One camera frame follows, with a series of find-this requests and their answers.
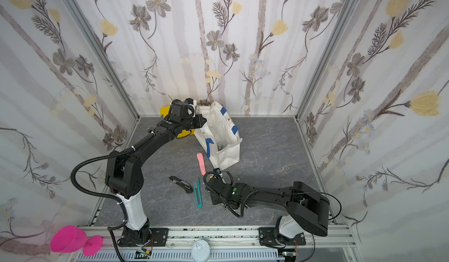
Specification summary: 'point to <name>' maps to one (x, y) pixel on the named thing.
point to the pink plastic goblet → (69, 238)
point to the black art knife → (182, 184)
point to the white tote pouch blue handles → (219, 137)
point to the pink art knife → (200, 157)
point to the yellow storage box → (164, 111)
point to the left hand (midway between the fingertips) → (208, 117)
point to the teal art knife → (197, 192)
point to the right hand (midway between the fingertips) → (214, 191)
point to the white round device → (200, 251)
